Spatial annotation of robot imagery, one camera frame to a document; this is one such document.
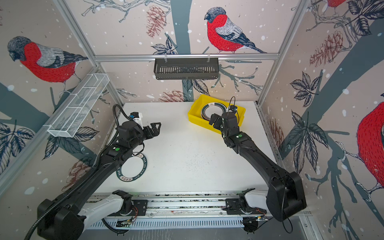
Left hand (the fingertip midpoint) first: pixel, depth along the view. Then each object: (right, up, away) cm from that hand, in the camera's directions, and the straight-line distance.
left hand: (154, 125), depth 77 cm
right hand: (+34, +3, +6) cm, 35 cm away
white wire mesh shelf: (-41, +6, -3) cm, 41 cm away
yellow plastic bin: (+21, +7, +35) cm, 41 cm away
